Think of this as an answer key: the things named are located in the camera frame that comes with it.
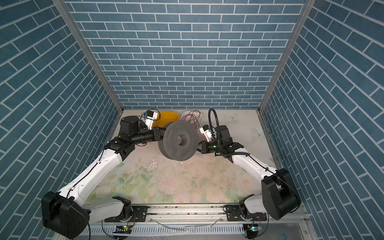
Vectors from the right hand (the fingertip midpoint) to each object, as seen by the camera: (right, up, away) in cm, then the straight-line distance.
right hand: (192, 146), depth 79 cm
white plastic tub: (+5, +14, +27) cm, 31 cm away
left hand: (-11, +8, -6) cm, 15 cm away
